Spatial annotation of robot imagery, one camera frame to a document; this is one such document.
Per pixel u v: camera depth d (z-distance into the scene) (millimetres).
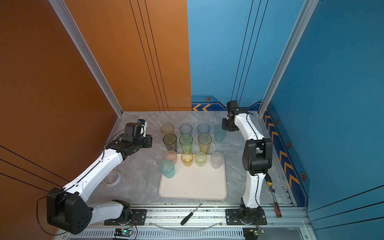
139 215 744
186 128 991
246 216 663
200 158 912
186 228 711
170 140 932
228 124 816
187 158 915
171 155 912
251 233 705
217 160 915
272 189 809
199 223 730
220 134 997
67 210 395
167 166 862
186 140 915
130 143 581
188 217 739
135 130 632
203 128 975
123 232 709
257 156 529
